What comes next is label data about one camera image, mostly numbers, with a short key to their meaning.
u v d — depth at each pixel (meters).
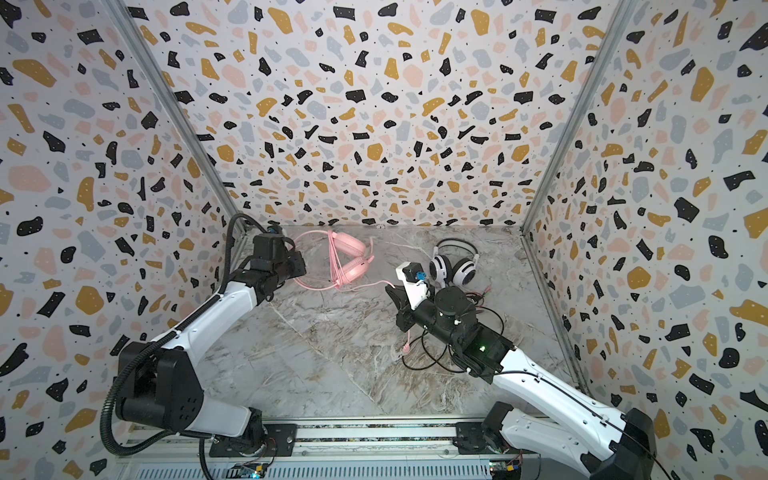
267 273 0.65
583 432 0.42
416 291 0.58
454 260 1.00
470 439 0.73
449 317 0.50
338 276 0.82
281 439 0.74
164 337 0.44
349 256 0.83
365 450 0.73
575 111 0.90
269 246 0.66
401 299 0.61
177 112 0.86
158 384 0.42
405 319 0.60
